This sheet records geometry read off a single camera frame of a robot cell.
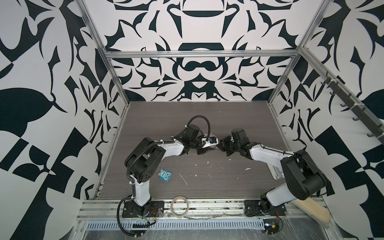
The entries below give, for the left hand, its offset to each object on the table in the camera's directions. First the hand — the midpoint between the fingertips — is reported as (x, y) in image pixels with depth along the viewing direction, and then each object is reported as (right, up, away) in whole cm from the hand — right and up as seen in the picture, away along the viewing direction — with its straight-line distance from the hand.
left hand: (214, 141), depth 89 cm
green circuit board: (+24, -37, -18) cm, 47 cm away
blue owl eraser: (-28, -18, -6) cm, 33 cm away
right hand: (+1, 0, 0) cm, 1 cm away
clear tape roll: (-21, -32, -17) cm, 42 cm away
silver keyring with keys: (0, -4, +2) cm, 4 cm away
